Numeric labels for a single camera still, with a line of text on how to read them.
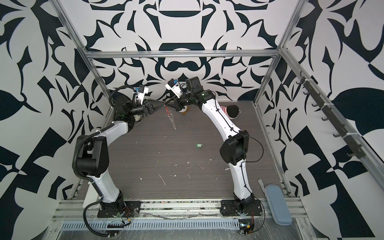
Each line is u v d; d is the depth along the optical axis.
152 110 0.76
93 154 0.50
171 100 0.74
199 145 0.97
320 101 0.60
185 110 1.16
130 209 0.73
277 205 0.74
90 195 0.74
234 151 0.54
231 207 0.74
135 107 0.74
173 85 0.70
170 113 0.79
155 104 0.78
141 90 0.73
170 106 0.77
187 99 0.70
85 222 0.67
